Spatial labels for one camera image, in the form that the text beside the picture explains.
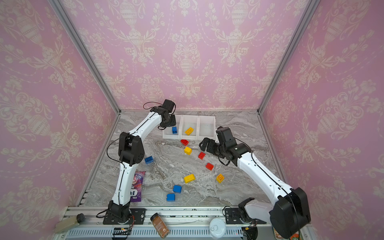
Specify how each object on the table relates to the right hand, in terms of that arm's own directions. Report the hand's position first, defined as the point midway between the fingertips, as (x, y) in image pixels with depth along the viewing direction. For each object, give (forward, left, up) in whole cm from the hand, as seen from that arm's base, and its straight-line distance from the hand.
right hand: (206, 146), depth 80 cm
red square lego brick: (+3, +2, -16) cm, 16 cm away
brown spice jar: (-34, +23, -13) cm, 43 cm away
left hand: (+25, +21, -8) cm, 33 cm away
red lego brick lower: (-3, -3, -18) cm, 19 cm away
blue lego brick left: (0, +34, -14) cm, 37 cm away
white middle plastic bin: (+32, +11, -15) cm, 37 cm away
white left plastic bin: (+22, +25, -14) cm, 36 cm away
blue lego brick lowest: (-20, +21, -18) cm, 34 cm away
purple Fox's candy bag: (-19, +39, -15) cm, 45 cm away
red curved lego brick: (+13, +13, -15) cm, 24 cm away
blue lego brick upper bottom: (-16, +17, -18) cm, 29 cm away
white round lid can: (-35, -3, -12) cm, 38 cm away
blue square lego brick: (+24, +20, -14) cm, 34 cm away
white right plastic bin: (+27, -4, -18) cm, 32 cm away
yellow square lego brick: (+7, +11, -15) cm, 20 cm away
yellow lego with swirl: (-12, -7, -14) cm, 20 cm away
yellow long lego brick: (+22, +10, -15) cm, 28 cm away
